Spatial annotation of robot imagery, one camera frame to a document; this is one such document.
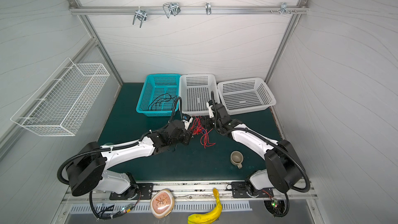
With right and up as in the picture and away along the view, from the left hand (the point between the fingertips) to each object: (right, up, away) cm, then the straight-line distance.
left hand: (194, 130), depth 84 cm
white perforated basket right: (+34, +19, +20) cm, 44 cm away
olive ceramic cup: (+23, -15, -1) cm, 27 cm away
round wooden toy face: (-14, -29, -16) cm, 36 cm away
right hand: (+7, +8, +3) cm, 11 cm away
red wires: (+1, 0, +5) cm, 5 cm away
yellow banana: (+7, -31, -22) cm, 39 cm away
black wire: (-23, +21, +31) cm, 44 cm away
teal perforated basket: (-31, +28, +34) cm, 54 cm away
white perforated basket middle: (-1, +23, +31) cm, 39 cm away
